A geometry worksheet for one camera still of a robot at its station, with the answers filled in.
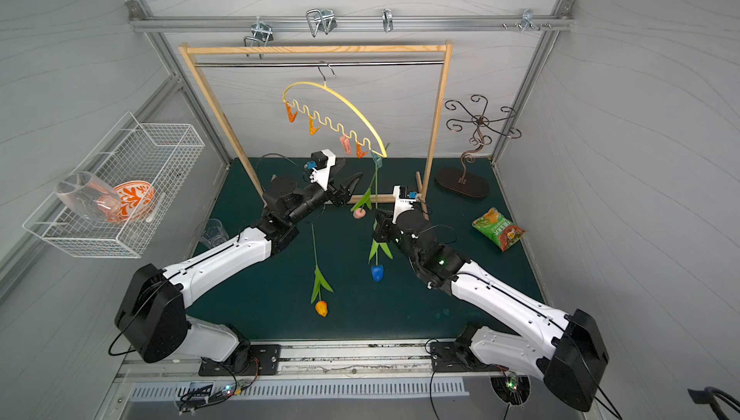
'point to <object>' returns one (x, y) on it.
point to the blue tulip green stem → (376, 245)
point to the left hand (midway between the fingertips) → (353, 167)
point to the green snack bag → (499, 228)
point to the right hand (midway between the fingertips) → (376, 210)
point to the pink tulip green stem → (364, 200)
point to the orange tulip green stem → (319, 280)
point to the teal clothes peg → (378, 159)
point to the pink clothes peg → (346, 144)
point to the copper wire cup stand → (463, 182)
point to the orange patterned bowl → (136, 197)
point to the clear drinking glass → (214, 233)
